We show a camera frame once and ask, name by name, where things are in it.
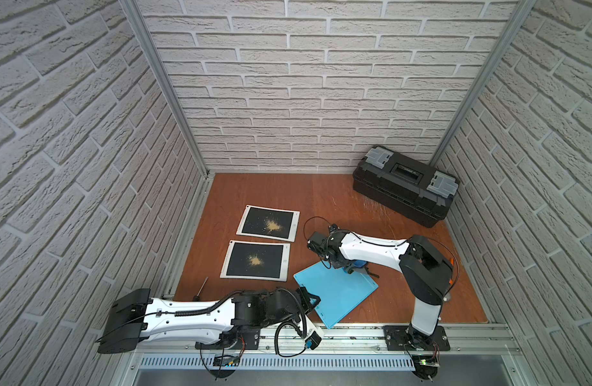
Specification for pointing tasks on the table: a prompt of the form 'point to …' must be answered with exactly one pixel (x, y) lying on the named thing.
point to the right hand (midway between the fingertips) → (350, 254)
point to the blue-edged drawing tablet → (339, 291)
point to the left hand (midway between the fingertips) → (320, 289)
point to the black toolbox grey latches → (405, 187)
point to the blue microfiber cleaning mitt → (358, 263)
